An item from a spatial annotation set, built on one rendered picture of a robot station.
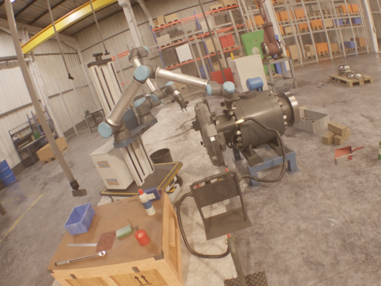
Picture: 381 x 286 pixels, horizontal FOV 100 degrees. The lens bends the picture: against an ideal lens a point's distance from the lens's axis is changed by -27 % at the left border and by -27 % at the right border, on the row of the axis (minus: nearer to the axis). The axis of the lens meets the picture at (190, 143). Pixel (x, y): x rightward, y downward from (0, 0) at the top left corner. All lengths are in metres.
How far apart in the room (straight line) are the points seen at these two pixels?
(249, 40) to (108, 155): 8.01
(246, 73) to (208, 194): 4.70
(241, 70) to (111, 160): 4.53
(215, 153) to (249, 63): 4.26
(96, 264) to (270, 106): 2.12
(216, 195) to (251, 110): 0.97
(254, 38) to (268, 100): 7.26
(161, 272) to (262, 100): 1.86
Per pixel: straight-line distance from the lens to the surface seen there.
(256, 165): 2.30
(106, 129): 1.94
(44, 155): 8.74
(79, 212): 2.21
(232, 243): 1.10
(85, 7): 10.87
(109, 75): 2.51
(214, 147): 2.11
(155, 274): 1.58
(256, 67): 6.16
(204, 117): 2.13
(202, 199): 1.81
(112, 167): 2.48
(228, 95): 1.69
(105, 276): 1.67
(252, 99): 2.38
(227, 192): 1.81
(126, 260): 1.47
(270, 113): 2.32
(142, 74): 1.71
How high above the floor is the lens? 1.42
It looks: 20 degrees down
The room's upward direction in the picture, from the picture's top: 19 degrees counter-clockwise
